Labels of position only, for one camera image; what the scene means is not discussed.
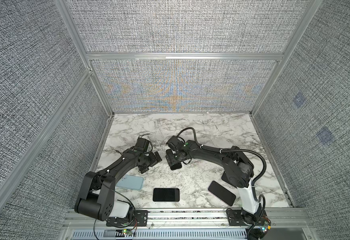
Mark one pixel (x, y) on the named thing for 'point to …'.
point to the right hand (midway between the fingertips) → (173, 158)
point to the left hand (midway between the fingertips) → (157, 163)
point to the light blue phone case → (130, 182)
